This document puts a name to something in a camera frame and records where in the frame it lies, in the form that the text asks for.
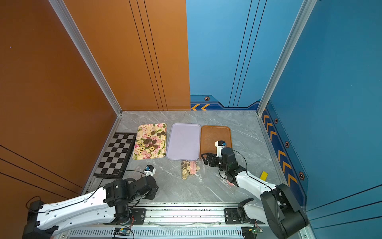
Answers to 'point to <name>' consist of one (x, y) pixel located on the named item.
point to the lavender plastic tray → (184, 142)
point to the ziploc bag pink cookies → (223, 178)
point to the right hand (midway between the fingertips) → (206, 156)
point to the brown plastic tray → (209, 135)
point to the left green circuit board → (123, 231)
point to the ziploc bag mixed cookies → (194, 169)
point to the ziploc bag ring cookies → (138, 173)
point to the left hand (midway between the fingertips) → (159, 187)
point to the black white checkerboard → (114, 163)
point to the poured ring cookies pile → (150, 144)
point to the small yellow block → (264, 176)
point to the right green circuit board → (250, 232)
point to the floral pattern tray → (143, 130)
